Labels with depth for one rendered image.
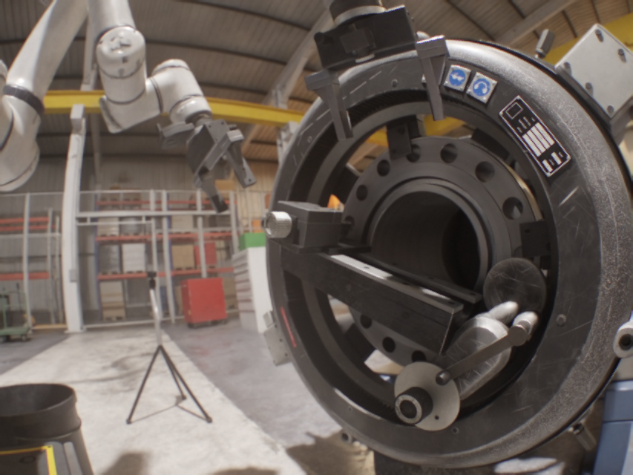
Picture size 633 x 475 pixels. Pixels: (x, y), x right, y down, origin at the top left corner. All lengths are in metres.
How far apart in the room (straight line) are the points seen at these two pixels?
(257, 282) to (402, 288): 3.89
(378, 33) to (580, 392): 0.49
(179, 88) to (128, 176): 14.05
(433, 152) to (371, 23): 0.27
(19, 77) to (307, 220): 0.70
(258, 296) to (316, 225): 3.78
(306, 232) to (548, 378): 0.41
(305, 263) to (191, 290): 5.12
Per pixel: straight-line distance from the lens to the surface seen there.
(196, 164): 0.69
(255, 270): 4.28
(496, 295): 0.45
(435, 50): 0.41
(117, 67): 0.57
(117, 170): 14.85
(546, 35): 0.59
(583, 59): 0.46
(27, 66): 0.83
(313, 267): 0.57
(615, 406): 0.81
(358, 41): 0.39
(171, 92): 0.70
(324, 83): 0.45
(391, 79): 0.52
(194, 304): 5.67
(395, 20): 0.42
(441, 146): 0.58
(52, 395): 1.02
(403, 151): 0.62
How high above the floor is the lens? 0.58
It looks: 8 degrees up
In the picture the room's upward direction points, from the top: 8 degrees counter-clockwise
